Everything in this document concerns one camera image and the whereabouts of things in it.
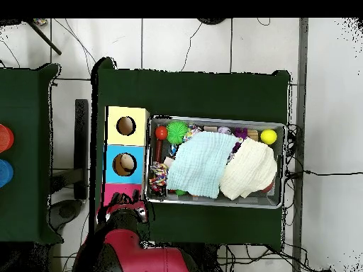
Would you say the wooden box with three holes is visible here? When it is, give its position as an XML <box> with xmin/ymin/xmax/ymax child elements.
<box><xmin>100</xmin><ymin>106</ymin><xmax>150</xmax><ymax>209</ymax></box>

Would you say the dark green tablecloth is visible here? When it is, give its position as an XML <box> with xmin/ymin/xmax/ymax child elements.
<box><xmin>91</xmin><ymin>57</ymin><xmax>292</xmax><ymax>252</ymax></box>

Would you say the red round plastic stack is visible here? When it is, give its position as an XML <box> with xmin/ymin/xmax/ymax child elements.
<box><xmin>0</xmin><ymin>123</ymin><xmax>15</xmax><ymax>154</ymax></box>

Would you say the blue round plastic stack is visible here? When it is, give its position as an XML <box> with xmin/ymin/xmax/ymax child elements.
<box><xmin>0</xmin><ymin>159</ymin><xmax>14</xmax><ymax>188</ymax></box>

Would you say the light blue waffle cloth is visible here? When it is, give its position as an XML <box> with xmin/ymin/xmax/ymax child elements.
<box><xmin>166</xmin><ymin>130</ymin><xmax>239</xmax><ymax>199</ymax></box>

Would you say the shallow silver mesh bin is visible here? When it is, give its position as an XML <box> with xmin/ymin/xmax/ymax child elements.
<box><xmin>144</xmin><ymin>114</ymin><xmax>287</xmax><ymax>210</ymax></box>

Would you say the colourful knotted rope toy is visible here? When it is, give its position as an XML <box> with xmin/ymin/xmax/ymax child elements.
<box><xmin>148</xmin><ymin>161</ymin><xmax>169</xmax><ymax>196</ymax></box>

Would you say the yellow ball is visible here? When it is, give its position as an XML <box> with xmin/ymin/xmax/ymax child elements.
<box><xmin>259</xmin><ymin>128</ymin><xmax>278</xmax><ymax>145</ymax></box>

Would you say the dark grey rounded base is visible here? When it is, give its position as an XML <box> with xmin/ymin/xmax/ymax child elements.
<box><xmin>46</xmin><ymin>198</ymin><xmax>84</xmax><ymax>232</ymax></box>

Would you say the purple monster plush toy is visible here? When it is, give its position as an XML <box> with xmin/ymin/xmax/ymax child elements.
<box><xmin>233</xmin><ymin>127</ymin><xmax>250</xmax><ymax>152</ymax></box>

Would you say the black tripod leg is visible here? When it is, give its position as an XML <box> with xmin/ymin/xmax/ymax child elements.
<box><xmin>25</xmin><ymin>18</ymin><xmax>62</xmax><ymax>56</ymax></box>

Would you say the black power cable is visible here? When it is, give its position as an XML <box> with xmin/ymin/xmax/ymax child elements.
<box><xmin>284</xmin><ymin>169</ymin><xmax>363</xmax><ymax>180</ymax></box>

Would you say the red ball-headed stick toy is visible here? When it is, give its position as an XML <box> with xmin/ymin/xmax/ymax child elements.
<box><xmin>152</xmin><ymin>125</ymin><xmax>169</xmax><ymax>164</ymax></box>

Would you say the black round object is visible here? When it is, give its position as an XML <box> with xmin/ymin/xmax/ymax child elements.
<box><xmin>197</xmin><ymin>18</ymin><xmax>227</xmax><ymax>26</ymax></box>

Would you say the black upright panel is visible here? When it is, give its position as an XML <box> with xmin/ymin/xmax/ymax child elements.
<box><xmin>73</xmin><ymin>98</ymin><xmax>89</xmax><ymax>200</ymax></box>

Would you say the cream waffle cloth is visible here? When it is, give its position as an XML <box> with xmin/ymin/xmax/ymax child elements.
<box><xmin>219</xmin><ymin>137</ymin><xmax>278</xmax><ymax>201</ymax></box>

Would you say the dark green side-table cloth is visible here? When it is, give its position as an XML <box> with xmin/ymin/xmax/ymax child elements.
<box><xmin>0</xmin><ymin>63</ymin><xmax>64</xmax><ymax>245</ymax></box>

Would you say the green spiky rubber ball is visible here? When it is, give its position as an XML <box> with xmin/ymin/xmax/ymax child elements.
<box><xmin>165</xmin><ymin>120</ymin><xmax>189</xmax><ymax>145</ymax></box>

